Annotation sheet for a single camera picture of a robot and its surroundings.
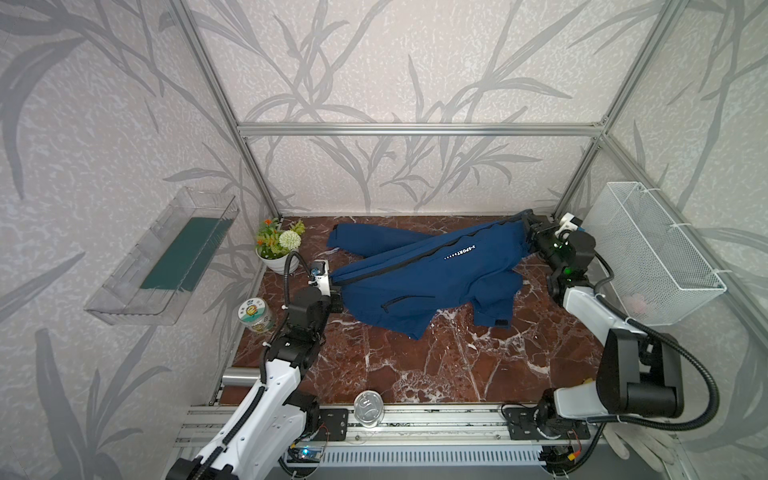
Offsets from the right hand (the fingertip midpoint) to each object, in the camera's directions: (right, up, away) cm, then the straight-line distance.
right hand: (523, 203), depth 81 cm
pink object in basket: (+25, -26, -7) cm, 36 cm away
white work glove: (+28, -60, -10) cm, 67 cm away
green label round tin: (-75, -31, +4) cm, 82 cm away
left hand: (-51, -18, 0) cm, 54 cm away
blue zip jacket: (-30, -22, +4) cm, 38 cm away
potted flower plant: (-72, -11, +13) cm, 74 cm away
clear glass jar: (-41, -51, -8) cm, 66 cm away
